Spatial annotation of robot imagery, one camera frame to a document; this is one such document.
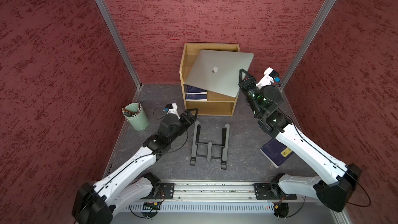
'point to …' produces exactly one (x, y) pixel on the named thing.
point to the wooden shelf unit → (217, 104)
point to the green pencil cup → (136, 116)
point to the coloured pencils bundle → (129, 113)
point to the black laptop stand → (210, 150)
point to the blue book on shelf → (195, 94)
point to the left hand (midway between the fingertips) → (196, 115)
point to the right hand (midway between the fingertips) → (236, 73)
